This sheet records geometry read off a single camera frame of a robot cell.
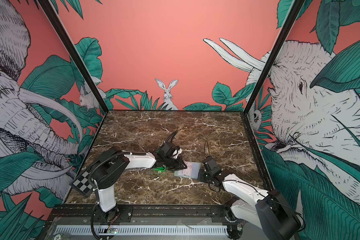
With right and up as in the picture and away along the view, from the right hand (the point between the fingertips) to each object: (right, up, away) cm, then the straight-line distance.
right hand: (198, 174), depth 86 cm
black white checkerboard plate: (-64, -3, -6) cm, 65 cm away
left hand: (-6, +4, 0) cm, 7 cm away
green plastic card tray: (-22, +3, 0) cm, 22 cm away
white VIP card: (-6, 0, +1) cm, 7 cm away
